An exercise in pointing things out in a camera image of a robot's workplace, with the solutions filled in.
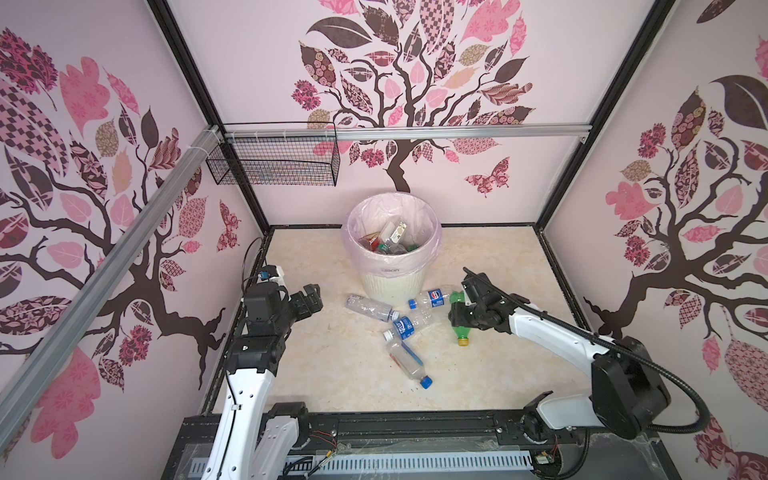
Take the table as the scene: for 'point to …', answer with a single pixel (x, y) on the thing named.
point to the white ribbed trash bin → (394, 291)
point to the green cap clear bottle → (394, 238)
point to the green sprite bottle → (462, 331)
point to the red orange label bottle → (374, 243)
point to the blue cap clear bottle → (403, 357)
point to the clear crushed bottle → (364, 305)
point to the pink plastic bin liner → (366, 215)
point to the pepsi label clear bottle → (433, 299)
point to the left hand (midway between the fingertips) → (306, 296)
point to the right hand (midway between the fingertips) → (457, 311)
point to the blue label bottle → (405, 326)
